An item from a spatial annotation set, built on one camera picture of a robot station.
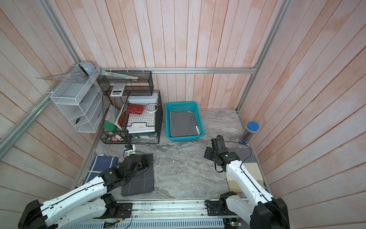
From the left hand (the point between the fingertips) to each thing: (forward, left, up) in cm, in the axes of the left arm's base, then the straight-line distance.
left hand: (144, 159), depth 81 cm
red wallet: (+29, +8, +12) cm, 32 cm away
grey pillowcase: (+32, -23, -6) cm, 40 cm away
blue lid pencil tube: (+18, -65, +9) cm, 68 cm away
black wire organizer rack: (+22, +23, -8) cm, 33 cm away
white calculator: (+45, +23, +16) cm, 53 cm away
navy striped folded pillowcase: (+1, +32, -10) cm, 33 cm away
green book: (+35, +31, 0) cm, 46 cm away
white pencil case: (+38, +4, +13) cm, 41 cm away
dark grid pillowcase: (-11, +1, -8) cm, 13 cm away
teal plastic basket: (+48, -24, -3) cm, 54 cm away
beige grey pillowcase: (-10, -49, +23) cm, 55 cm away
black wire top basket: (+55, +8, +12) cm, 57 cm away
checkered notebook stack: (+19, +1, +10) cm, 22 cm away
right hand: (+6, -39, -1) cm, 40 cm away
